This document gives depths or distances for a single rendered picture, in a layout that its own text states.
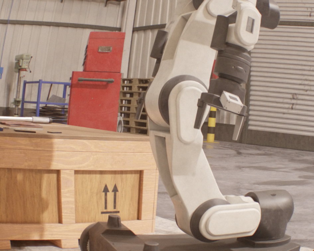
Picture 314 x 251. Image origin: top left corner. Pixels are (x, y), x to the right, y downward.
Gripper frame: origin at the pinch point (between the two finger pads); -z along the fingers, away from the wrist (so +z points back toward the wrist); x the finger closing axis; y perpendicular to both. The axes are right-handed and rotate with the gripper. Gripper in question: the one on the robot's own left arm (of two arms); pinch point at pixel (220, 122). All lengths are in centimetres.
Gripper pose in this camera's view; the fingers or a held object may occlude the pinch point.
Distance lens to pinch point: 129.7
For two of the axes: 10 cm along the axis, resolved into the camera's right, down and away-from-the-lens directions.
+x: -9.0, -2.6, -3.5
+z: 2.6, -9.6, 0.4
